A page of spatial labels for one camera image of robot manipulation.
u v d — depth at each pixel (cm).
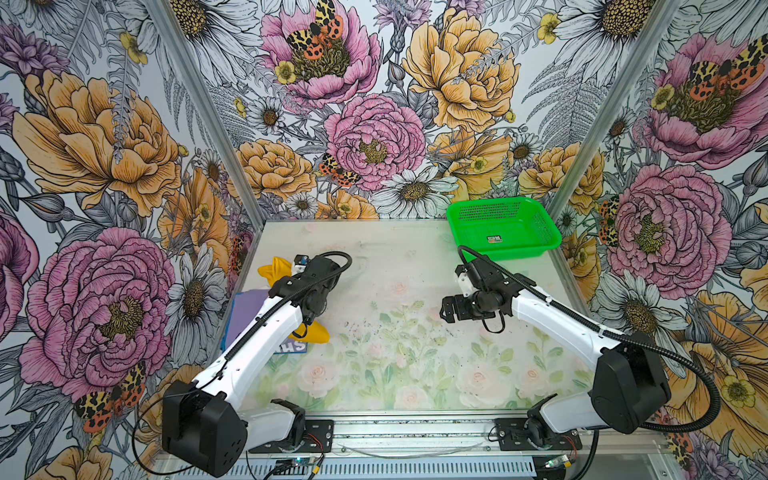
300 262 73
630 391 42
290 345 86
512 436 74
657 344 76
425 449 75
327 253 73
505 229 119
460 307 76
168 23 72
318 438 73
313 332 79
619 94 86
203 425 38
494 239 116
